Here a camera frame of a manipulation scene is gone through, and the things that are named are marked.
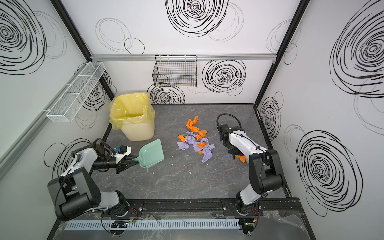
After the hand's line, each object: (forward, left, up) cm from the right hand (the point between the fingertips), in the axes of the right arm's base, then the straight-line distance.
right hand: (241, 154), depth 85 cm
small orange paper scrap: (+14, +36, -6) cm, 39 cm away
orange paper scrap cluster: (+25, +30, -4) cm, 39 cm away
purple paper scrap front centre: (+4, +19, -6) cm, 20 cm away
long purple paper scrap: (+9, +35, -7) cm, 36 cm away
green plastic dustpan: (-4, +50, +7) cm, 50 cm away
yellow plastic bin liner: (+28, +69, +9) cm, 75 cm away
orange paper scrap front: (+9, +22, -6) cm, 25 cm away
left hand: (-6, +58, +4) cm, 58 cm away
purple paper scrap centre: (+8, +26, -7) cm, 28 cm away
